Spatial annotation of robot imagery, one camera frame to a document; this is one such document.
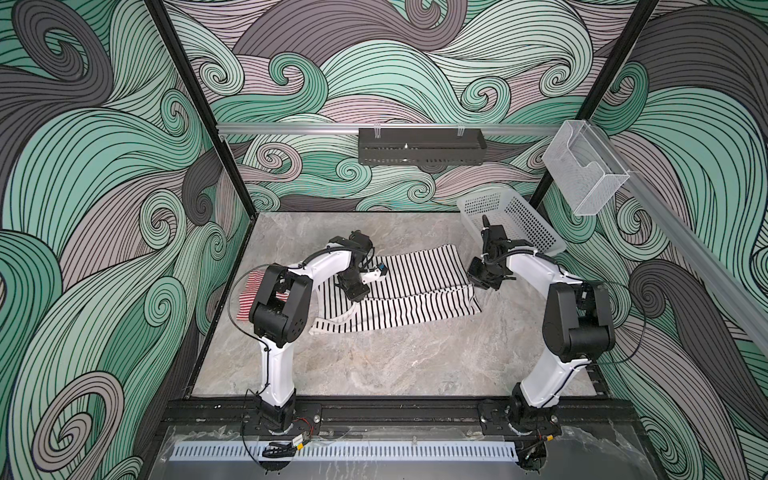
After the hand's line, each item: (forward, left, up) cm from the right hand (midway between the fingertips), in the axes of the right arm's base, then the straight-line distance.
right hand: (471, 280), depth 94 cm
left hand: (-4, +37, -2) cm, 37 cm away
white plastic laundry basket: (+30, -24, -2) cm, 38 cm away
